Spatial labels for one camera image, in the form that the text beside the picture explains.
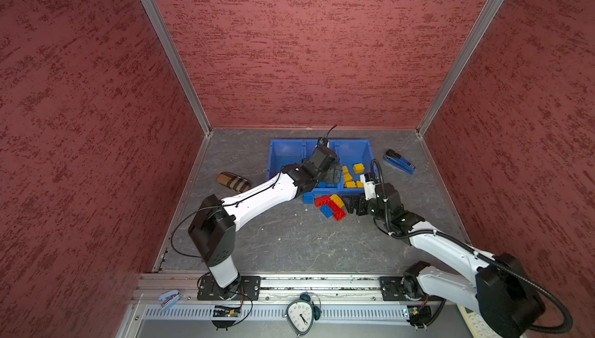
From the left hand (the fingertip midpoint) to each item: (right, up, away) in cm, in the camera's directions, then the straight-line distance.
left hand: (325, 170), depth 83 cm
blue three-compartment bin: (+17, +4, +26) cm, 31 cm away
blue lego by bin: (-6, -13, +11) cm, 18 cm away
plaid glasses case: (-38, -6, +14) cm, 41 cm away
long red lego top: (+6, -17, +7) cm, 19 cm away
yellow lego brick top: (+6, -13, +11) cm, 18 cm away
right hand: (+10, -12, +3) cm, 16 cm away
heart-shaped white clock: (-9, -41, -16) cm, 45 cm away
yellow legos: (+17, -1, +18) cm, 24 cm away
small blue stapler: (-50, -39, -12) cm, 65 cm away
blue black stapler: (+36, +3, +23) cm, 43 cm away
